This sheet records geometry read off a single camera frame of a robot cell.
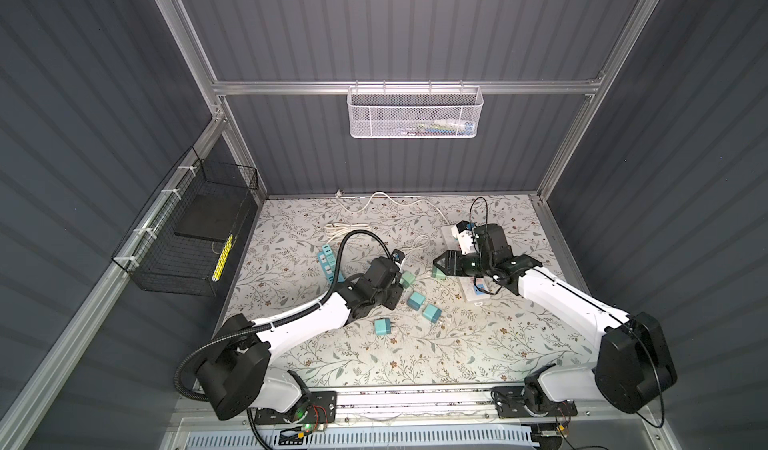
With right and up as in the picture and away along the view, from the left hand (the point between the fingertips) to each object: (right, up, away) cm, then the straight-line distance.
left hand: (395, 283), depth 85 cm
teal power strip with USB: (-22, +5, +9) cm, 24 cm away
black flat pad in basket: (-47, +19, -10) cm, 51 cm away
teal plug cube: (+6, -6, +5) cm, 10 cm away
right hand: (+14, +6, -1) cm, 15 cm away
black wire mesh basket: (-53, +14, -12) cm, 56 cm away
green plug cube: (+4, -1, +10) cm, 11 cm away
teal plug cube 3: (-4, -12, 0) cm, 13 cm away
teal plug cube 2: (+11, -9, +2) cm, 14 cm away
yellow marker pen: (-41, +6, -18) cm, 45 cm away
